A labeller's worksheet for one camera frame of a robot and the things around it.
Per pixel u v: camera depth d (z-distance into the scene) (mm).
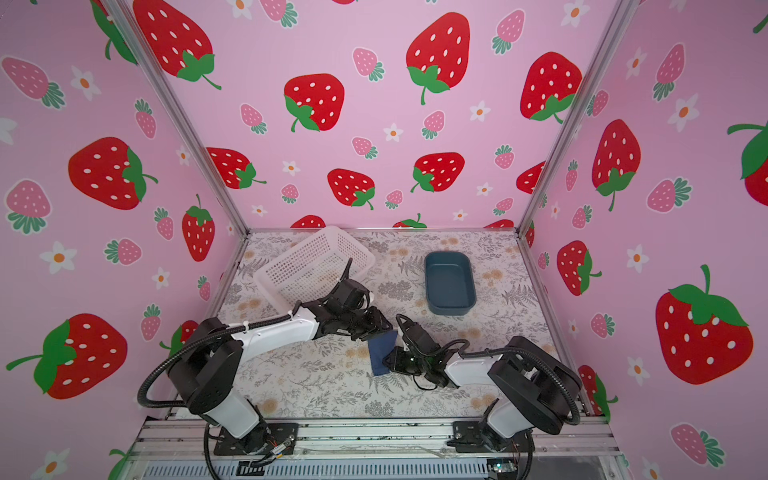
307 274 1074
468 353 604
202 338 466
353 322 739
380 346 862
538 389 444
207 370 450
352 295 691
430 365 686
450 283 1037
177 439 750
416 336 688
